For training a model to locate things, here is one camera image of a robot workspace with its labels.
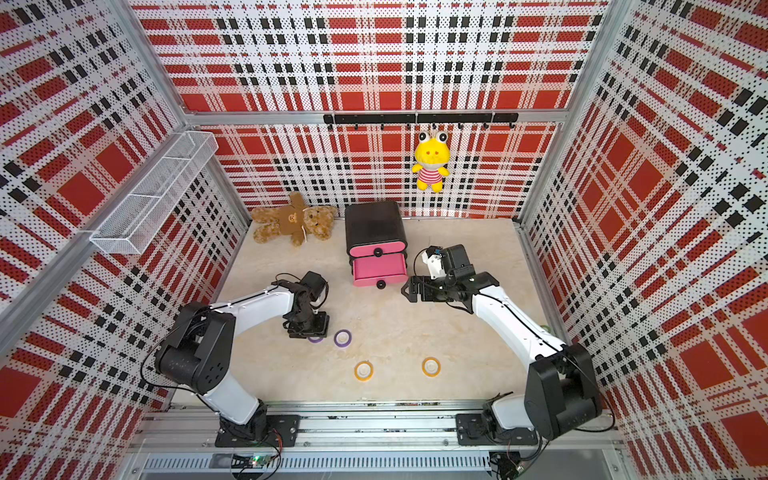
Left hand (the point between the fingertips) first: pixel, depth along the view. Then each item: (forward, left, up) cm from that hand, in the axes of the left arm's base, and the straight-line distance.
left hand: (321, 333), depth 90 cm
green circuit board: (-32, +10, +2) cm, 33 cm away
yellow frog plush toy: (+44, -35, +34) cm, 66 cm away
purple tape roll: (-2, +1, +1) cm, 3 cm away
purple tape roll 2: (-2, -7, 0) cm, 7 cm away
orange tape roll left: (-11, -14, -1) cm, 18 cm away
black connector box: (-33, -50, +1) cm, 60 cm away
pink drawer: (+18, -18, +7) cm, 27 cm away
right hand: (+7, -31, +15) cm, 35 cm away
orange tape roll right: (-10, -33, -1) cm, 35 cm away
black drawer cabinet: (+21, -18, +18) cm, 33 cm away
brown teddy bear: (+42, +15, +7) cm, 45 cm away
